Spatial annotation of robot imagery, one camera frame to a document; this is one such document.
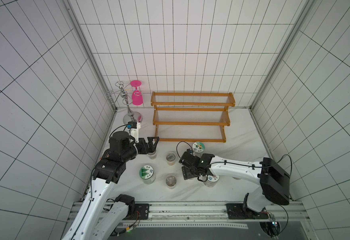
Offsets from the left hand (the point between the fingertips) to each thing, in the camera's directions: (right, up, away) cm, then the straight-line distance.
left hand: (150, 142), depth 71 cm
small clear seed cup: (+10, -22, +7) cm, 25 cm away
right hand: (+18, -20, +11) cm, 29 cm away
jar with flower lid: (+26, -6, +17) cm, 31 cm away
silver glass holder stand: (-22, +13, +38) cm, 46 cm away
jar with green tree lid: (-3, -18, +7) cm, 20 cm away
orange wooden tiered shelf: (+23, +18, +27) cm, 39 cm away
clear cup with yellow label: (+10, -12, +15) cm, 21 cm away
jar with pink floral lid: (+31, -21, +5) cm, 38 cm away
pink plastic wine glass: (-15, +28, +31) cm, 44 cm away
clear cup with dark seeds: (-2, -11, +17) cm, 21 cm away
